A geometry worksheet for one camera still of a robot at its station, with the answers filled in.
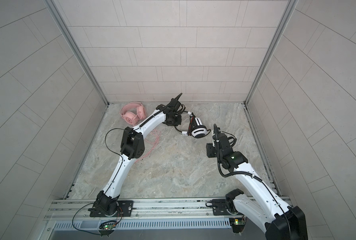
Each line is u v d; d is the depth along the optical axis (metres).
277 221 0.38
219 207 0.71
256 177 0.46
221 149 0.58
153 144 0.94
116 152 0.61
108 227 0.64
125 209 0.71
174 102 0.80
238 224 0.68
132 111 1.02
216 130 0.66
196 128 0.87
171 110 0.78
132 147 0.63
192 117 0.91
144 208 0.72
